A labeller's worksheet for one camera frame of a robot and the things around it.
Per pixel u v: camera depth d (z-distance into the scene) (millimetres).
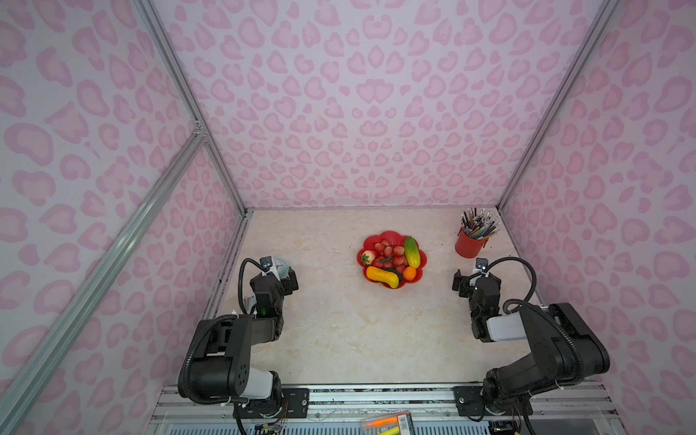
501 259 754
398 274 936
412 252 979
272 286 715
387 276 905
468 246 1007
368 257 975
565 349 425
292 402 734
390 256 977
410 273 951
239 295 643
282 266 1001
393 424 695
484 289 718
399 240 1056
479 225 905
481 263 795
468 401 737
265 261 785
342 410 721
